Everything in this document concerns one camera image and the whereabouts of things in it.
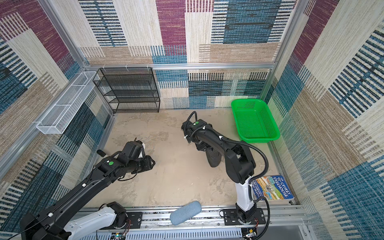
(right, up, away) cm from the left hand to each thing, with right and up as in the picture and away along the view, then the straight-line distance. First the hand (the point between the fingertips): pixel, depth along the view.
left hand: (154, 161), depth 77 cm
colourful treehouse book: (+62, -15, +3) cm, 64 cm away
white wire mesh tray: (-44, +21, -5) cm, 49 cm away
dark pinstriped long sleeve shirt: (+32, -1, +20) cm, 38 cm away
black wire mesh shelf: (-26, +43, +32) cm, 60 cm away
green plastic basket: (+65, +20, +35) cm, 76 cm away
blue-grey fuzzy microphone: (+16, -24, -4) cm, 29 cm away
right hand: (+30, +7, +10) cm, 32 cm away
